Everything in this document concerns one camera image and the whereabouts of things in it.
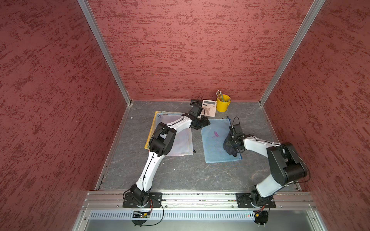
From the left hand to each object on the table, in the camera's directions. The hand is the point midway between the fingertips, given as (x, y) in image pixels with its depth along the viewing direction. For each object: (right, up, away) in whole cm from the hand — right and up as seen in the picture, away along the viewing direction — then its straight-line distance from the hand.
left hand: (207, 126), depth 102 cm
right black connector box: (+23, -43, -32) cm, 58 cm away
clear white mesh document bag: (-17, -11, -7) cm, 22 cm away
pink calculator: (+3, +14, +11) cm, 18 cm away
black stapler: (-6, +19, +16) cm, 26 cm away
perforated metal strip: (-21, -42, -31) cm, 57 cm away
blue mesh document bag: (-34, +10, +8) cm, 36 cm away
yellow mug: (+13, +16, +8) cm, 22 cm away
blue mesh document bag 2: (+6, -4, +1) cm, 7 cm away
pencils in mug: (+10, +23, +3) cm, 26 cm away
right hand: (+14, -12, -6) cm, 19 cm away
